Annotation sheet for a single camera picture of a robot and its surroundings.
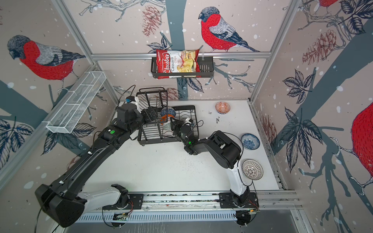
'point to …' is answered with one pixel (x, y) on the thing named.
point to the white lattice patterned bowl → (252, 169)
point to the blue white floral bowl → (250, 141)
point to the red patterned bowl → (222, 107)
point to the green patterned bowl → (167, 126)
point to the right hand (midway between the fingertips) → (166, 120)
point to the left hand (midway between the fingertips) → (151, 110)
